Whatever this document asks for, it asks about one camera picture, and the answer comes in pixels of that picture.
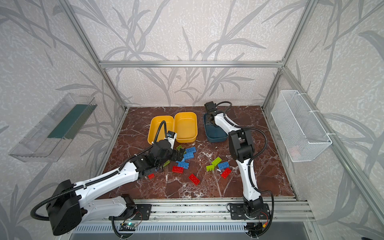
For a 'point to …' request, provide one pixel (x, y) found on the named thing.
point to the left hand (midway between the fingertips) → (180, 143)
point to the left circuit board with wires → (129, 226)
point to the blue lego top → (191, 149)
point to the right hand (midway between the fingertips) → (213, 117)
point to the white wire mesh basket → (302, 136)
